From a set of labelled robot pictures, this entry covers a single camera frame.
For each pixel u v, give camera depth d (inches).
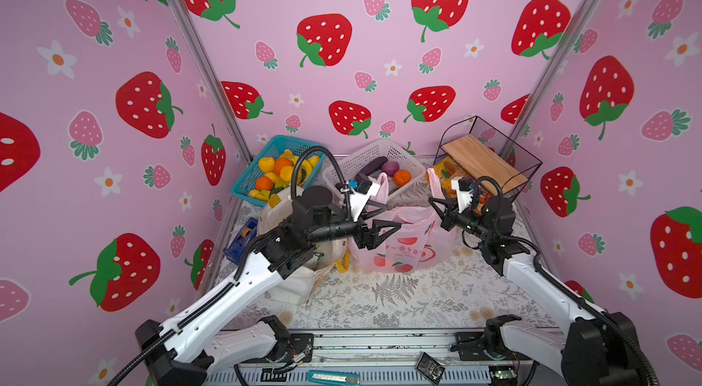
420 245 31.3
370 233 21.1
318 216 19.7
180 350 14.9
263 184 41.1
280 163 42.2
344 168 42.6
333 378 27.5
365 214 21.5
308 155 17.8
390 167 44.0
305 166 44.2
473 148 40.5
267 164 42.3
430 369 27.2
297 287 29.4
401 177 42.2
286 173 39.9
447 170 41.9
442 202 28.8
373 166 45.0
